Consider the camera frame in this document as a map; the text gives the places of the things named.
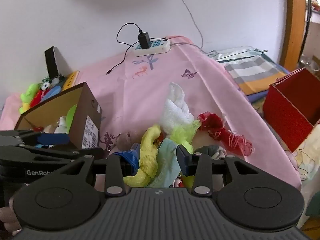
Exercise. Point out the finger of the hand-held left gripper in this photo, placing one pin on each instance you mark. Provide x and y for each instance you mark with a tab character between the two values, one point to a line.
53	138
85	152

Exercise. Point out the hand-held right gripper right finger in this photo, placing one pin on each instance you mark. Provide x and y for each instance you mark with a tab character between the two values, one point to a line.
183	162

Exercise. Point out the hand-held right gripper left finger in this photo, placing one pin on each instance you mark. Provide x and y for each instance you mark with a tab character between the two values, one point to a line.
131	163

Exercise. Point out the mint green cloth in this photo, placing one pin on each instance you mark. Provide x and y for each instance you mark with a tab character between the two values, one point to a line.
166	165

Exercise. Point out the yellow fluffy towel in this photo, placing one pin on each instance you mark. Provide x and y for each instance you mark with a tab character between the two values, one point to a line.
148	150

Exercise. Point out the grey socks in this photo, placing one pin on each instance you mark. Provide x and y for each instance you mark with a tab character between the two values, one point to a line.
210	151

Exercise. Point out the lime green fringed cloth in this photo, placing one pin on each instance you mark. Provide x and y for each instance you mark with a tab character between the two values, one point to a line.
183	132

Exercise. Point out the brown cardboard box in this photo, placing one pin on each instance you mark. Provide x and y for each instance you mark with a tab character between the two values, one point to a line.
87	110

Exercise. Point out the red fringed cloth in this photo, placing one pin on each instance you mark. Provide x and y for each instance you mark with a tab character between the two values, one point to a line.
222	132

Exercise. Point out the white fluffy towel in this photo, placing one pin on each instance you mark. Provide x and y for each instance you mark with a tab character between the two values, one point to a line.
175	112

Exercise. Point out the person's left hand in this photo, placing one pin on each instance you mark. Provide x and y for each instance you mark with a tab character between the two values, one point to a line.
8	221

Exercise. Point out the round green plush toy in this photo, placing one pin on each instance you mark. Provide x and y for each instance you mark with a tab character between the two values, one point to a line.
72	116

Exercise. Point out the red plush toy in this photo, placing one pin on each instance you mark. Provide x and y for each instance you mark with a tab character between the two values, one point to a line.
38	97

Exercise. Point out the green yellow plush toy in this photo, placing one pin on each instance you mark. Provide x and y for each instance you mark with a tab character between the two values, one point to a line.
28	96

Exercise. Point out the panda plush toy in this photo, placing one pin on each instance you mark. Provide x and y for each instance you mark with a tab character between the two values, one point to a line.
47	85

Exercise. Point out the yellow flat box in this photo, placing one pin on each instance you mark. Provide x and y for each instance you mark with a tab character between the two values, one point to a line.
70	80

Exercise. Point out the pink printed bedsheet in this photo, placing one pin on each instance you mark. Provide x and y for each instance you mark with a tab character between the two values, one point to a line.
140	92

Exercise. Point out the black smartphone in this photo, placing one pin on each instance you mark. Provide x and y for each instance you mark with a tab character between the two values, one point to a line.
52	62

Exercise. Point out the plaid folded cloth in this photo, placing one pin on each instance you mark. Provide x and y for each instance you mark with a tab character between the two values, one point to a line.
252	72

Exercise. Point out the red open box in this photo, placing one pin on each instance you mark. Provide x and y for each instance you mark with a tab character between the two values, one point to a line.
287	115

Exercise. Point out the white power strip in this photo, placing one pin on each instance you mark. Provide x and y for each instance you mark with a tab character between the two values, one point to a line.
160	47

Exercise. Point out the black charger plug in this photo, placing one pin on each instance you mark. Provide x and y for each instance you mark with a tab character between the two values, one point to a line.
144	41

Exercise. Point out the cream floral sheet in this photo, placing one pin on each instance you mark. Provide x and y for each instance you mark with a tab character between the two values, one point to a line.
307	160

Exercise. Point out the glass jar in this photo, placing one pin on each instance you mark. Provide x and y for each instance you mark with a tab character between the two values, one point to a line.
305	61

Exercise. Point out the wooden door frame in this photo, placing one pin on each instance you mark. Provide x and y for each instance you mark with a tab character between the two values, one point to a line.
292	22

